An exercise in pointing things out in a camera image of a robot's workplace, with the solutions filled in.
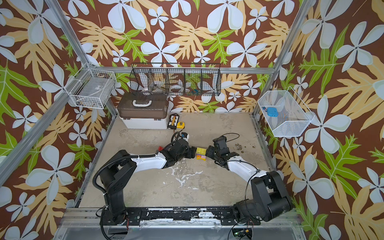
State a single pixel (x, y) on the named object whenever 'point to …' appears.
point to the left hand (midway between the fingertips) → (192, 146)
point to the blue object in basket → (272, 111)
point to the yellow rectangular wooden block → (198, 158)
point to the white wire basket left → (91, 87)
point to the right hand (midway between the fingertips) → (208, 151)
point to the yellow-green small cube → (198, 151)
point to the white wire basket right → (284, 113)
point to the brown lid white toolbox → (144, 110)
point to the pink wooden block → (203, 156)
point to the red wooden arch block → (160, 148)
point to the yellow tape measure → (180, 125)
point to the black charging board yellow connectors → (173, 118)
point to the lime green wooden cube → (202, 151)
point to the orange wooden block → (199, 156)
